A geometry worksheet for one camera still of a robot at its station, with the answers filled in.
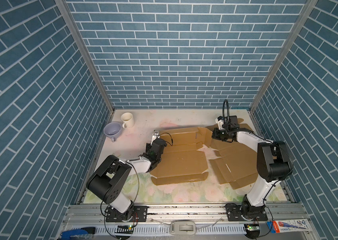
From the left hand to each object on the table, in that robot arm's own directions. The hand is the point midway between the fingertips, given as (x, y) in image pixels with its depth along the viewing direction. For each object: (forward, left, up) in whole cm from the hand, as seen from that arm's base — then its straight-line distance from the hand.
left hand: (155, 140), depth 94 cm
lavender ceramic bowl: (+12, +32, -5) cm, 34 cm away
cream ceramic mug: (+18, +20, +1) cm, 27 cm away
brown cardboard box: (-10, -17, -7) cm, 21 cm away
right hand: (+5, -35, +2) cm, 35 cm away
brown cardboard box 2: (-11, -54, -10) cm, 56 cm away
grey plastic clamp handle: (-45, -15, -4) cm, 48 cm away
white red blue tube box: (-46, -66, -4) cm, 80 cm away
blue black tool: (-46, +30, -6) cm, 55 cm away
